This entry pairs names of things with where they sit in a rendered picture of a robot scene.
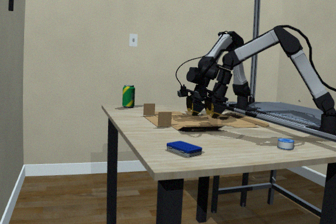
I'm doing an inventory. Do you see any green and yellow drink can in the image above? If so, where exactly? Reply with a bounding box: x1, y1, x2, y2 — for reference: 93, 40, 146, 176
122, 85, 135, 108

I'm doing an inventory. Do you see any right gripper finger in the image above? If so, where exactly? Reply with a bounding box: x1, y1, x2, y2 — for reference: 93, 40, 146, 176
191, 103, 200, 116
186, 98, 192, 111

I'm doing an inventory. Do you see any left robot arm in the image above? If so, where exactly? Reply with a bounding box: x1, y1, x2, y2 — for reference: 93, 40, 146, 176
204, 26, 336, 135

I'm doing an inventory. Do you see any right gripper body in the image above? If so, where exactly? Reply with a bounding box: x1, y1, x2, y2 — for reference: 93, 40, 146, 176
186, 84, 205, 112

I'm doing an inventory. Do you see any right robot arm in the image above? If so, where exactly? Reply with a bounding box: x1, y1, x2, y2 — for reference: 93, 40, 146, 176
177, 31, 257, 111

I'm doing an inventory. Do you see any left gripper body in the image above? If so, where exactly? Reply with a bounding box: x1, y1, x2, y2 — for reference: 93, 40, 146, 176
204, 83, 228, 114

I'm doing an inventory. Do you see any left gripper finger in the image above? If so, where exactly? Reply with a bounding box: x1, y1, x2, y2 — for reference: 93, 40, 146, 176
204, 100, 211, 115
211, 104, 221, 118

